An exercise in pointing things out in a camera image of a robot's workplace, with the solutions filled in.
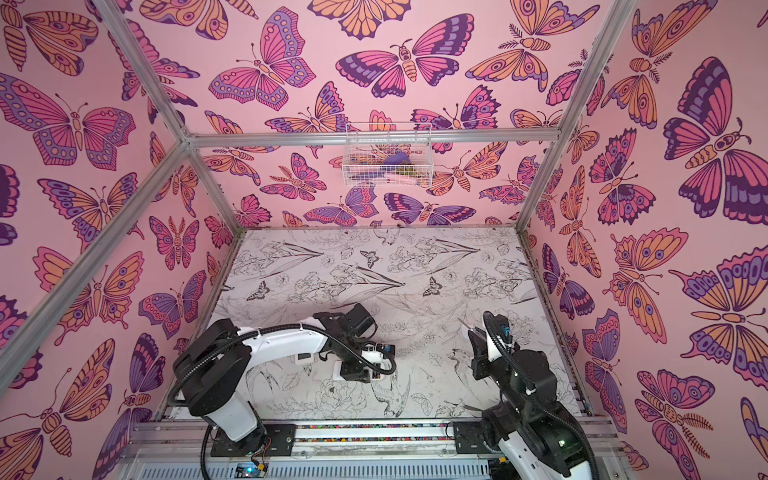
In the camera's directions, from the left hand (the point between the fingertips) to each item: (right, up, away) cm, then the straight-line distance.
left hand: (370, 364), depth 84 cm
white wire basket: (+5, +64, +12) cm, 65 cm away
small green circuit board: (-29, -21, -12) cm, 38 cm away
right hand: (+25, +14, -16) cm, 33 cm away
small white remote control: (-19, +2, 0) cm, 19 cm away
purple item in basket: (+8, +62, +11) cm, 64 cm away
